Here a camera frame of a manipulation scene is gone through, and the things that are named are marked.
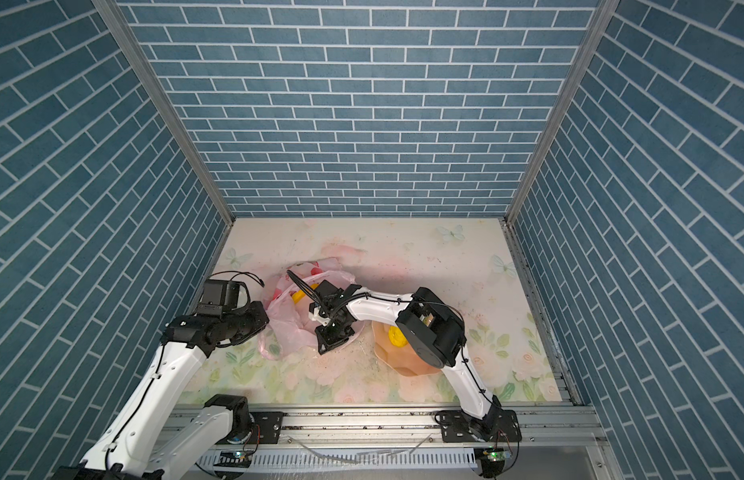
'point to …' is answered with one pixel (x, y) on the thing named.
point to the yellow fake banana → (296, 296)
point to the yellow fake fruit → (396, 337)
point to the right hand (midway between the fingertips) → (320, 346)
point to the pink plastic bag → (288, 329)
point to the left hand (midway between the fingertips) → (272, 316)
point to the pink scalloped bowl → (404, 361)
